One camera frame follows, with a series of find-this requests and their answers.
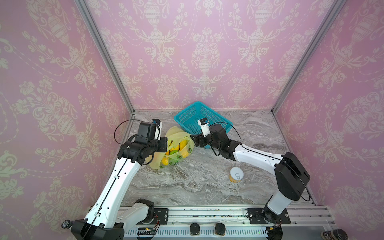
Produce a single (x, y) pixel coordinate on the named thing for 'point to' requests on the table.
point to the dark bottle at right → (336, 234)
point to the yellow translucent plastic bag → (175, 135)
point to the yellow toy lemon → (165, 160)
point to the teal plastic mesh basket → (188, 118)
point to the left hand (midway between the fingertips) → (165, 142)
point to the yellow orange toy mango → (182, 144)
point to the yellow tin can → (236, 174)
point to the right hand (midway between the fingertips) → (196, 132)
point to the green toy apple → (172, 152)
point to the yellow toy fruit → (185, 153)
